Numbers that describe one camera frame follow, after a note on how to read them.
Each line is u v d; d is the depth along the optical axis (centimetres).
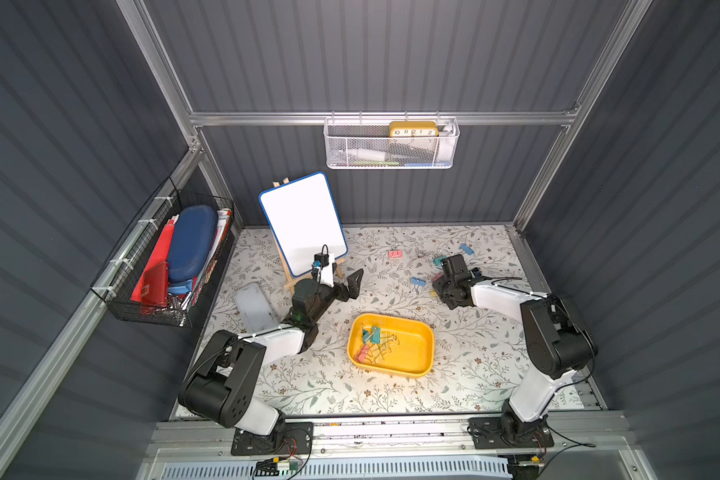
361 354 85
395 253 112
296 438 74
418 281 102
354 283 78
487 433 73
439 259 81
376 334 90
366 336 88
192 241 71
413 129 87
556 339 49
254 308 97
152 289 65
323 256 77
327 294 77
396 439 75
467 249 112
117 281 61
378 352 86
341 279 78
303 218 85
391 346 88
